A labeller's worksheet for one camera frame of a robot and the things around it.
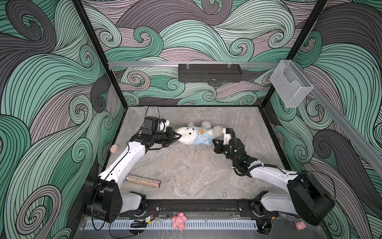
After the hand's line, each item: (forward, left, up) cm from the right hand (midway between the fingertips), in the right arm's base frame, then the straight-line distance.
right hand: (214, 140), depth 85 cm
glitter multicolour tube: (-21, +40, -9) cm, 46 cm away
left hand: (-3, +19, +9) cm, 21 cm away
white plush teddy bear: (-3, +15, +10) cm, 18 cm away
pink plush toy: (-39, +19, -8) cm, 44 cm away
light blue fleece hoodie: (-2, +7, +6) cm, 9 cm away
